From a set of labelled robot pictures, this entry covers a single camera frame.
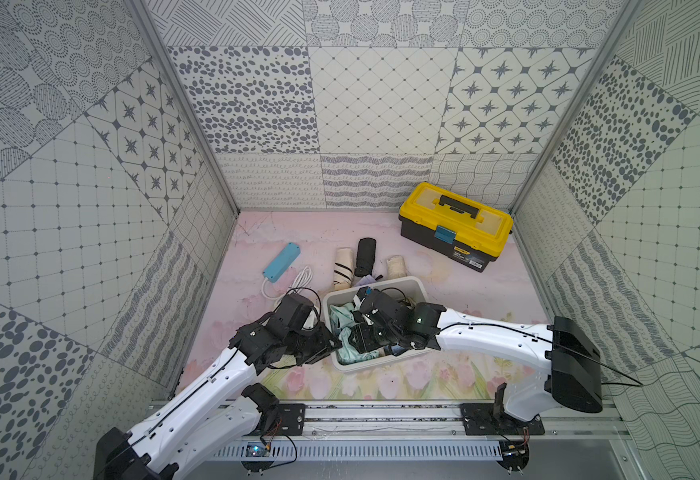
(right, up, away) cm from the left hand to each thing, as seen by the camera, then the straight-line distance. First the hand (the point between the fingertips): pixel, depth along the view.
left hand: (342, 340), depth 73 cm
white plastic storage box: (+17, +5, +17) cm, 25 cm away
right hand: (+4, -1, +3) cm, 6 cm away
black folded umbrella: (+6, +20, +31) cm, 38 cm away
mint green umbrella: (-1, +5, +5) cm, 7 cm away
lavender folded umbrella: (+6, +12, +22) cm, 26 cm away
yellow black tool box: (+36, +29, +21) cm, 51 cm away
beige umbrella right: (+17, +15, +28) cm, 36 cm away
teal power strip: (-23, +17, +31) cm, 42 cm away
